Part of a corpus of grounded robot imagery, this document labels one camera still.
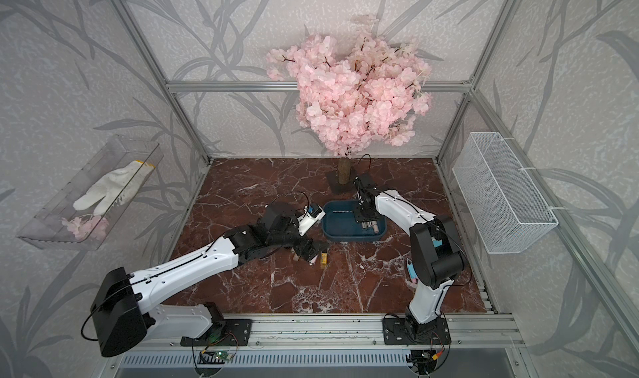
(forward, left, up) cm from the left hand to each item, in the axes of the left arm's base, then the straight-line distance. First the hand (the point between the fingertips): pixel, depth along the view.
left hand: (321, 235), depth 76 cm
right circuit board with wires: (-30, -31, -19) cm, 47 cm away
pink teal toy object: (-7, -31, -14) cm, 34 cm away
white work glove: (+6, +56, +15) cm, 58 cm away
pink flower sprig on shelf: (-6, +57, +15) cm, 59 cm away
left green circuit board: (-29, +31, -20) cm, 47 cm away
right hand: (+15, -15, -12) cm, 24 cm away
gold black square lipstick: (-1, -1, -17) cm, 17 cm away
